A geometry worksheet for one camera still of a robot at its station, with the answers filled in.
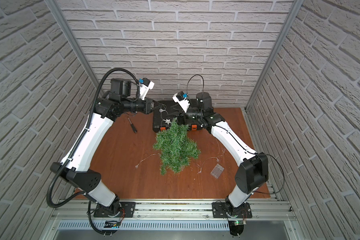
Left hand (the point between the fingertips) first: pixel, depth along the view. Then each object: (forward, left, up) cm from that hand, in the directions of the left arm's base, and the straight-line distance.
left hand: (164, 103), depth 66 cm
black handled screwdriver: (+17, +28, -40) cm, 51 cm away
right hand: (+2, -3, -7) cm, 8 cm away
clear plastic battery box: (-17, -29, -38) cm, 51 cm away
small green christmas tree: (-18, -6, -9) cm, 21 cm away
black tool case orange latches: (+1, 0, -7) cm, 7 cm away
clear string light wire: (-3, -1, -10) cm, 11 cm away
